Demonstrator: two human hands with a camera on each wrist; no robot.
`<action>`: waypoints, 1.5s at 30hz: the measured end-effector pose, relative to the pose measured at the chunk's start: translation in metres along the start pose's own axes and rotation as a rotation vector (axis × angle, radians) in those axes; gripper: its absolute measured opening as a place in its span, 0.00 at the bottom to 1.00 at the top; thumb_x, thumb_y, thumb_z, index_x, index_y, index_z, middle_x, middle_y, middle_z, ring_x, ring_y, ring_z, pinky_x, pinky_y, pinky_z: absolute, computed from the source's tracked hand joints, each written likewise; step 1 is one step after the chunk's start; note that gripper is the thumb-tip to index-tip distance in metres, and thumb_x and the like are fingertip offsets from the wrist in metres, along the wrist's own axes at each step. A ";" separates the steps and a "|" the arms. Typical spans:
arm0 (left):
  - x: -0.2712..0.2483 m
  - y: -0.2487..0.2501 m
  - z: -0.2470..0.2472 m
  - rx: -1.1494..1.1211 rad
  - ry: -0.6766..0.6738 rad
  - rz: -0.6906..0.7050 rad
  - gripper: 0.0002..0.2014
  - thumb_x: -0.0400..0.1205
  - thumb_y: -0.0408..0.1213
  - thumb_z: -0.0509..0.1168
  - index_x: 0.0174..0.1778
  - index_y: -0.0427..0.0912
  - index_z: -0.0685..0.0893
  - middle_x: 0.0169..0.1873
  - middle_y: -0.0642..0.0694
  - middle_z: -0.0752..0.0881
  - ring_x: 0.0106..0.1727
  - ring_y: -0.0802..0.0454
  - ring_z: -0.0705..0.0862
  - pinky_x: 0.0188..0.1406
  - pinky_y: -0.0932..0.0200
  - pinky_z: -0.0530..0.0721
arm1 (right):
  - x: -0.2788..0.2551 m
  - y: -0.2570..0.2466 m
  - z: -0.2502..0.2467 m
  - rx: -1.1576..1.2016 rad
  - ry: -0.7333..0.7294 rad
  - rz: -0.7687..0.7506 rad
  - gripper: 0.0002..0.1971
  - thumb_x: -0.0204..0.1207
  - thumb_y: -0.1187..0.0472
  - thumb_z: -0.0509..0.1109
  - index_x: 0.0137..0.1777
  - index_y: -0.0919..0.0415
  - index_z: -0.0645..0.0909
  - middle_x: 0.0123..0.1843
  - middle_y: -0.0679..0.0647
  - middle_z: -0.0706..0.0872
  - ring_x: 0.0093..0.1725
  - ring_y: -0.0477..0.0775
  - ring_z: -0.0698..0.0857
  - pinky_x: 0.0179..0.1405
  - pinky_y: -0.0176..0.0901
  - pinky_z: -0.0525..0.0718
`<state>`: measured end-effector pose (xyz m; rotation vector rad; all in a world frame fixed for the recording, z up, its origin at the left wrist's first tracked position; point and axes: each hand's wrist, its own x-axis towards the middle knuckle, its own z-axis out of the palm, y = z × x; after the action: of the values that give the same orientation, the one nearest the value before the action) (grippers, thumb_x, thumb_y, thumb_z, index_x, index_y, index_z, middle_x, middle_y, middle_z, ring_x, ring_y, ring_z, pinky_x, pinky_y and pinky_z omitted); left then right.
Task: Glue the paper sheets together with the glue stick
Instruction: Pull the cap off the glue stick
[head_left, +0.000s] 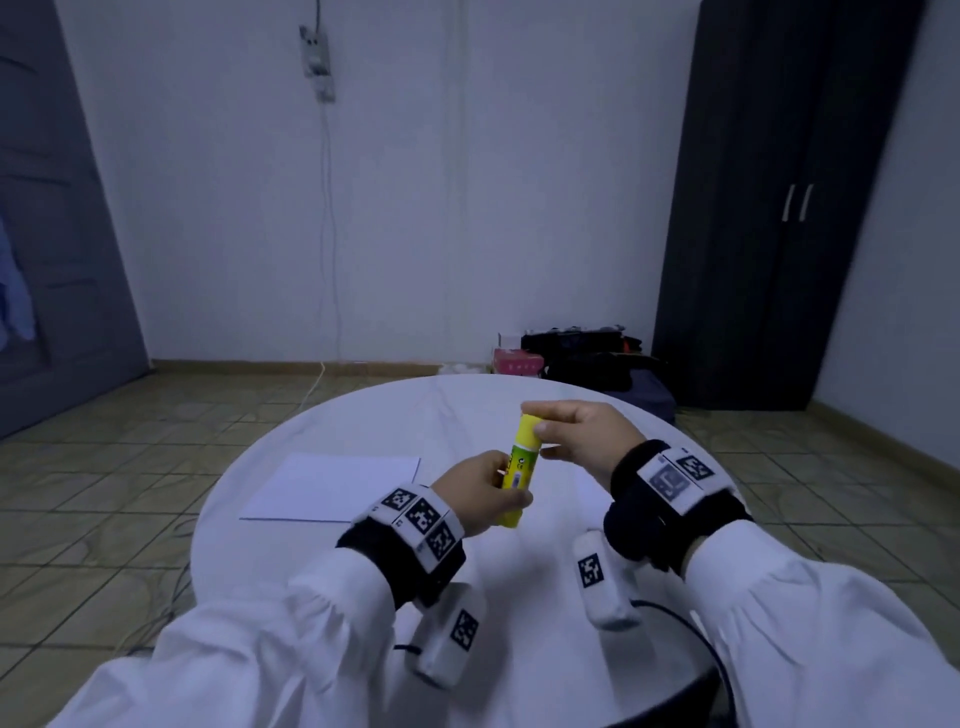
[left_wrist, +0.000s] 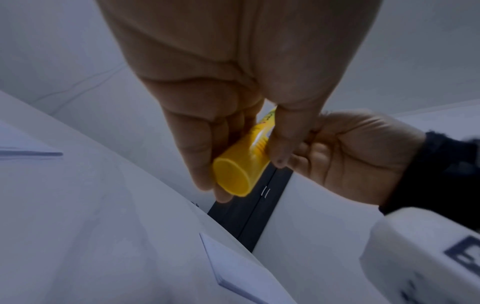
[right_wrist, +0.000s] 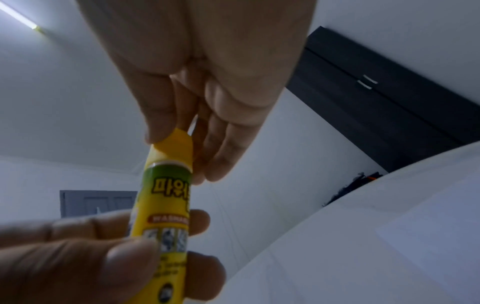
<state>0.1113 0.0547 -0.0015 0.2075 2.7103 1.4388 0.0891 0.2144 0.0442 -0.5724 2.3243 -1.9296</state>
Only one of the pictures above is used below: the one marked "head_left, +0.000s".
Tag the person's left hand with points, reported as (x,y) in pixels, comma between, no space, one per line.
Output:
(477,489)

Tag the person's right hand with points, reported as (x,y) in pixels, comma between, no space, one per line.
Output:
(593,435)

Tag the yellow glue stick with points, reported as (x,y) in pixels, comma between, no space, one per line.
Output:
(524,438)

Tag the white paper stack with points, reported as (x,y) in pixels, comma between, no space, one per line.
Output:
(330,488)

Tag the person's left forearm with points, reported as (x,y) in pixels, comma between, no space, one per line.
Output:
(255,653)

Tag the person's right forearm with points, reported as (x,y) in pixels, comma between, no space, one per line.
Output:
(825,630)

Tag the blue suitcase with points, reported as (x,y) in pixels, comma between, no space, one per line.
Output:
(648,393)

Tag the black bag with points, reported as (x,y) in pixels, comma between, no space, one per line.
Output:
(582,357)

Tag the black left wristband with markers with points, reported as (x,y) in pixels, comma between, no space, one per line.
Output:
(405,540)

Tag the black wristband with markers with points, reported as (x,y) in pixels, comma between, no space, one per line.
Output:
(405,540)
(672,495)

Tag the black right wristband with markers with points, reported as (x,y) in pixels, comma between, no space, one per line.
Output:
(672,495)

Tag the pink box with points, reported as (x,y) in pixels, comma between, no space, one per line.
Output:
(518,362)

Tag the white item on floor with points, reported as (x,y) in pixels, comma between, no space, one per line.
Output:
(465,368)

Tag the black wardrobe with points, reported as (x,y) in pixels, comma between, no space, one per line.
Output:
(765,195)

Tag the grey door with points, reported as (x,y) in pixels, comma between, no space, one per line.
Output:
(60,225)

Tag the blue hanging cloth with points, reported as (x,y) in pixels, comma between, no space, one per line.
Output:
(15,293)

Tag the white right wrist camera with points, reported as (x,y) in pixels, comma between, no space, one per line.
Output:
(600,578)

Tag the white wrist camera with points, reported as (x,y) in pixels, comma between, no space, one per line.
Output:
(450,638)
(600,578)

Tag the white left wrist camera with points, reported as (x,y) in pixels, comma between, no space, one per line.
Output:
(450,638)

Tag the white wall socket box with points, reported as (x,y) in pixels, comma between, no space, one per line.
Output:
(315,57)

